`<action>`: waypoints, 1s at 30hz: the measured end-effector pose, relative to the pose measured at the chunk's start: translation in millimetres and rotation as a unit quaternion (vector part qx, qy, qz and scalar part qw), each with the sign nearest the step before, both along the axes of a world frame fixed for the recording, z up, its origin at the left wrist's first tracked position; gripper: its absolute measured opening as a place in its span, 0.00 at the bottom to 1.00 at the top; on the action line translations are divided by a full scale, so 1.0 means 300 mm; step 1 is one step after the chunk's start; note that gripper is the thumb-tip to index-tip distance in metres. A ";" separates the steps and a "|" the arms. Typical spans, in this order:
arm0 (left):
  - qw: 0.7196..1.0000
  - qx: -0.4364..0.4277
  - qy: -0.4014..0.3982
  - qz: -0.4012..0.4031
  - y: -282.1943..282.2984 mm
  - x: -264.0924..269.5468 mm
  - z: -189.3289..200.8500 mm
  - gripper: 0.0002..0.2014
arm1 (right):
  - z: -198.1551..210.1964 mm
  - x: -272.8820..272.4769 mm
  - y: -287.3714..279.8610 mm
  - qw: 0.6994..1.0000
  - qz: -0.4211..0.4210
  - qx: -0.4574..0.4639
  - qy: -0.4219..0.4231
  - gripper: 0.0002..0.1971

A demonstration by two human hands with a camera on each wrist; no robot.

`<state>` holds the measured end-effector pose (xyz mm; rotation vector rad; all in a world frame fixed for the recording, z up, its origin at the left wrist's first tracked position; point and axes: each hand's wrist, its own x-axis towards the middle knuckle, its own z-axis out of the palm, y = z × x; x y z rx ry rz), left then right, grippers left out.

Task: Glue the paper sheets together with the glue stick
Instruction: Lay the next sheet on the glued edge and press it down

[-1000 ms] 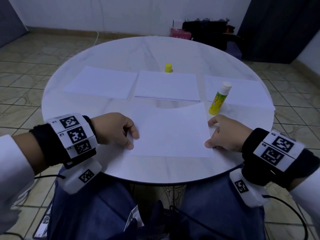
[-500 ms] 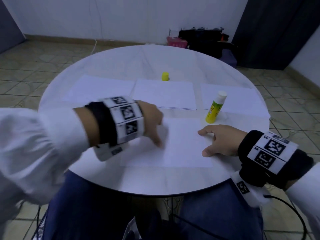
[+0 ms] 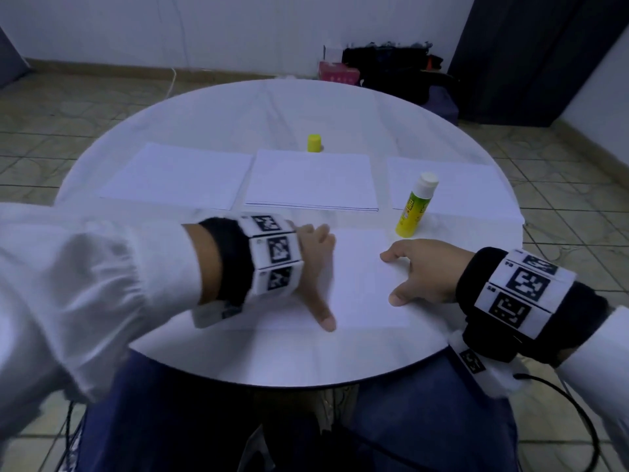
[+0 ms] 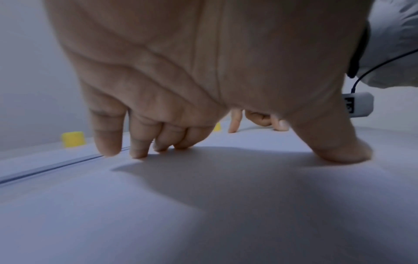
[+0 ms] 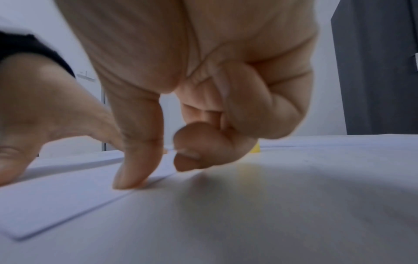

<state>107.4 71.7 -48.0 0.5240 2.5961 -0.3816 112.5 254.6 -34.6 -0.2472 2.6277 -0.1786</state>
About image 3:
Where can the person's left hand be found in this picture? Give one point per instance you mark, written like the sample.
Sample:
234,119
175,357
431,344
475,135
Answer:
314,260

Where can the person's right hand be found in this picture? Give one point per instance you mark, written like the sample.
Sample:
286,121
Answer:
432,270

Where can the single white paper sheet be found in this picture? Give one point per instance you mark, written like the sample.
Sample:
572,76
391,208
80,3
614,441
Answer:
364,280
312,180

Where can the yellow glue stick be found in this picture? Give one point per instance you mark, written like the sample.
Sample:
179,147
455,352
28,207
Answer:
417,203

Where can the white paper stack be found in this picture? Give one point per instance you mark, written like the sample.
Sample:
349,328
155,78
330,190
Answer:
472,189
177,177

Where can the yellow glue stick cap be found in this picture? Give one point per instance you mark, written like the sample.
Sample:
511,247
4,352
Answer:
314,142

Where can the person's left forearm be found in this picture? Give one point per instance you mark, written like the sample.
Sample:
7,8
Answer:
88,290

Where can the person's right forearm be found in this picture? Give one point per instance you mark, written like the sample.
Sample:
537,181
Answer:
604,378

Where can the person's legs in blue jeans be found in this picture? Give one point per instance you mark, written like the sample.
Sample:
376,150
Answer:
167,418

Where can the black left wristband with markers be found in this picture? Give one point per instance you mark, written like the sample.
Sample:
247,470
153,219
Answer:
260,260

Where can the black wristband with markers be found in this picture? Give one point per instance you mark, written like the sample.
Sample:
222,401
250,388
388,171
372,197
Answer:
521,300
260,260

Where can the black right wristband with markers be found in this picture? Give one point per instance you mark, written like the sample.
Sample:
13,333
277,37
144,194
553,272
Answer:
521,300

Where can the blue suitcase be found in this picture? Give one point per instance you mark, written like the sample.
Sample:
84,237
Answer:
442,105

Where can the pink box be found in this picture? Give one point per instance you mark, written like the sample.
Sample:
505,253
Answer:
339,72

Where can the black bag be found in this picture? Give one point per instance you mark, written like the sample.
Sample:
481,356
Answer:
393,71

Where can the black wardrobe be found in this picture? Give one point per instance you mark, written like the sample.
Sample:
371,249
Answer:
531,54

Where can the grey door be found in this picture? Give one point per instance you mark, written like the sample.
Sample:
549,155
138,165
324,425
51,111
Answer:
10,59

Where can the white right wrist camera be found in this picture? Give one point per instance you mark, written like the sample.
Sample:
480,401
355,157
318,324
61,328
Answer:
482,364

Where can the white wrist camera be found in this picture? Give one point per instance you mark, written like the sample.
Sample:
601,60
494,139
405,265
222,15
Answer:
482,364
218,312

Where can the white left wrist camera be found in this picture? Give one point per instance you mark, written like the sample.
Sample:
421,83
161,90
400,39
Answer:
218,312

